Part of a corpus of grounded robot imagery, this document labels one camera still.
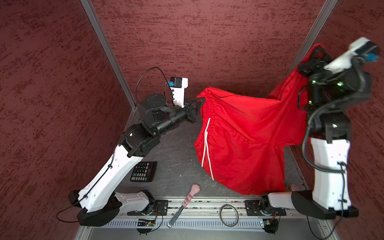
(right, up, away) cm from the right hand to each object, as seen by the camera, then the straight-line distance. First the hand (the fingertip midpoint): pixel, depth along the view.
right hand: (307, 50), depth 47 cm
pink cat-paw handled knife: (-37, -60, +32) cm, 78 cm away
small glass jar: (+12, -56, +24) cm, 62 cm away
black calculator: (-66, -53, +38) cm, 93 cm away
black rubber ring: (-24, -70, +24) cm, 78 cm away
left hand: (-33, -16, +5) cm, 38 cm away
